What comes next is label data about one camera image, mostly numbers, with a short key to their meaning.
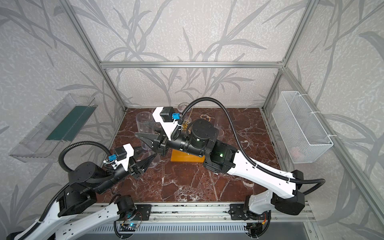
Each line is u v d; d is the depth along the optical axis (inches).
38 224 16.1
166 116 13.7
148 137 15.5
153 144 15.6
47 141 25.1
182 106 29.8
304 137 23.9
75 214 17.0
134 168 18.9
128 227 28.0
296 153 28.3
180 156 36.2
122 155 16.6
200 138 13.5
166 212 29.7
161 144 15.0
